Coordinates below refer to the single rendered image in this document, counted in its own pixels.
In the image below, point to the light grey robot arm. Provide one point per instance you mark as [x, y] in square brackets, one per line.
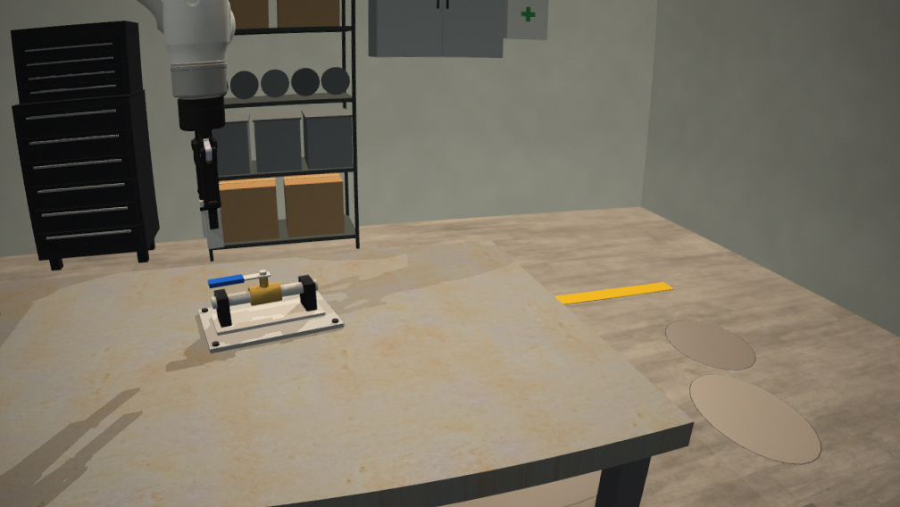
[195, 31]

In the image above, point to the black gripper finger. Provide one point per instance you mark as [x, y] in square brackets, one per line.
[211, 192]
[199, 190]

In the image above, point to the ball valve with blue lever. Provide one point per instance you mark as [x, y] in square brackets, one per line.
[264, 315]

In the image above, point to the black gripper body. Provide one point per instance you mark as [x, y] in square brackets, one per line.
[202, 116]

